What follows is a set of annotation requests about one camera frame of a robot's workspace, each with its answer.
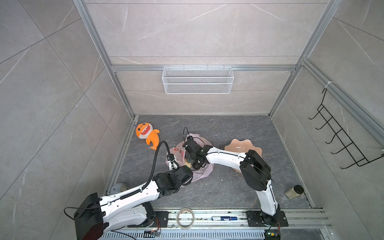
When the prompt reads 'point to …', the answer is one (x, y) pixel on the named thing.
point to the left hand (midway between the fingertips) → (184, 166)
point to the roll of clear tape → (177, 218)
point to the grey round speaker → (117, 188)
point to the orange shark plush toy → (145, 131)
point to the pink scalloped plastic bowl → (242, 146)
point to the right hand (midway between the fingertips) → (189, 154)
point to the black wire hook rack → (359, 159)
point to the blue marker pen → (224, 218)
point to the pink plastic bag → (178, 152)
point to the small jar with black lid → (294, 192)
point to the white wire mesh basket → (197, 80)
